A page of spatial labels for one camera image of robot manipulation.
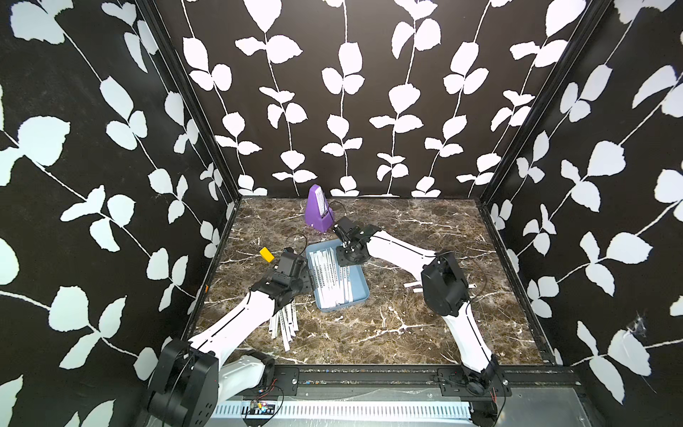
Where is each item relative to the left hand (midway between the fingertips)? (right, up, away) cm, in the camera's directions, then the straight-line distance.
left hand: (308, 275), depth 87 cm
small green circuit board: (-10, -32, -17) cm, 38 cm away
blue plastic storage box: (+16, -2, +8) cm, 18 cm away
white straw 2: (+8, -3, +7) cm, 11 cm away
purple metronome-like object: (+1, +21, +19) cm, 28 cm away
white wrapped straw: (-7, -17, -3) cm, 19 cm away
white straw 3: (+13, -4, +6) cm, 15 cm away
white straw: (+3, -4, +7) cm, 8 cm away
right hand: (+11, +5, +8) cm, 14 cm away
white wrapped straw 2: (-4, -14, -1) cm, 14 cm away
